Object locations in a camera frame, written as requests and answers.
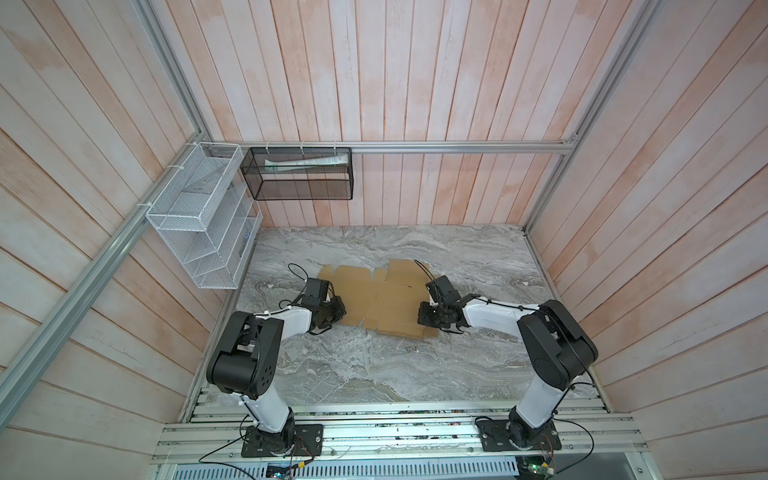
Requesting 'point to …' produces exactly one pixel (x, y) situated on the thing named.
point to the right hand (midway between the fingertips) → (419, 316)
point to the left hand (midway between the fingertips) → (346, 314)
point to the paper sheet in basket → (304, 163)
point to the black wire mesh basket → (299, 173)
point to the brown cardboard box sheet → (387, 302)
